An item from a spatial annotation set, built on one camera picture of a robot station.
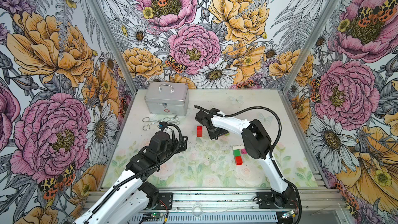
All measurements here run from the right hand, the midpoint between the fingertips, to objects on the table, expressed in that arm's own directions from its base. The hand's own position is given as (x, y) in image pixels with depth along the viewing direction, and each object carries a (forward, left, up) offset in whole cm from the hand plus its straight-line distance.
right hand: (221, 136), depth 95 cm
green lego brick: (-12, -7, +3) cm, 14 cm away
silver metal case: (+19, +32, +14) cm, 40 cm away
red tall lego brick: (-15, -8, 0) cm, 17 cm away
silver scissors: (+15, +30, -1) cm, 34 cm away
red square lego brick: (+1, +13, +5) cm, 14 cm away
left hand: (-11, +23, +13) cm, 29 cm away
